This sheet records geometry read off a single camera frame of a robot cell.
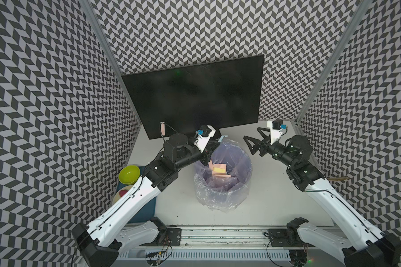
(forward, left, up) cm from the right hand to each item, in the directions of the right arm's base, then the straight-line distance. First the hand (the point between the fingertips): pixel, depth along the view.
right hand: (251, 136), depth 69 cm
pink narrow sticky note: (-4, +17, -17) cm, 25 cm away
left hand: (-5, +15, +2) cm, 16 cm away
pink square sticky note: (-3, +12, -20) cm, 23 cm away
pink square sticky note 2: (-7, +12, -22) cm, 26 cm away
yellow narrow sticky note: (-5, +13, -21) cm, 25 cm away
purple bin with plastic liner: (-14, +11, -16) cm, 23 cm away
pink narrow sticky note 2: (+13, +42, -9) cm, 44 cm away
